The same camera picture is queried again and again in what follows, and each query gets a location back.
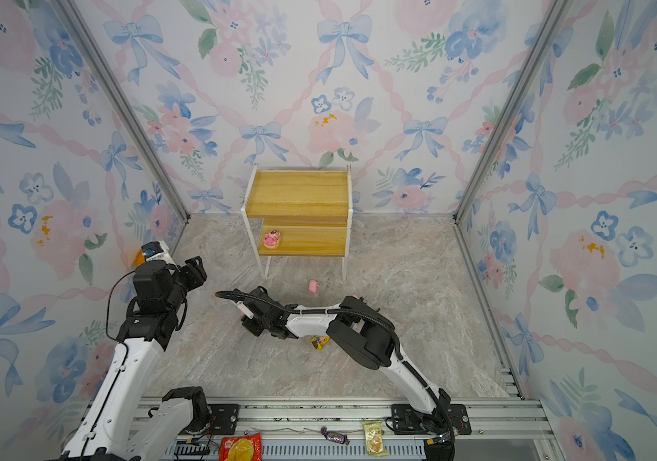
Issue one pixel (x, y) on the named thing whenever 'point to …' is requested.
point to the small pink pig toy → (313, 286)
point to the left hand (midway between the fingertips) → (192, 260)
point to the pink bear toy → (272, 239)
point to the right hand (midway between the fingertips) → (248, 311)
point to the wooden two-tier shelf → (300, 213)
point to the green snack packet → (374, 438)
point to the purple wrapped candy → (334, 437)
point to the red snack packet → (241, 448)
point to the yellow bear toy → (319, 341)
